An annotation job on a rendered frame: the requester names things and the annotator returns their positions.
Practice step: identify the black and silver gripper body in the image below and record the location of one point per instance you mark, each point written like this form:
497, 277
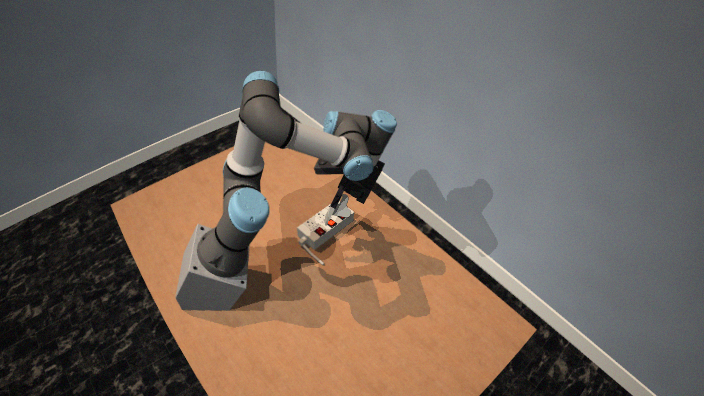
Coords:
361, 189

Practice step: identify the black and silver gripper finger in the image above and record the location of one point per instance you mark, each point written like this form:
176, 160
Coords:
338, 208

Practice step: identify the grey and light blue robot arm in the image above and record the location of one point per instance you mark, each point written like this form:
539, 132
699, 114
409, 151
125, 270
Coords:
340, 149

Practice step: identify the white power strip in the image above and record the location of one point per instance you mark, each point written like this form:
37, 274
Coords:
314, 232

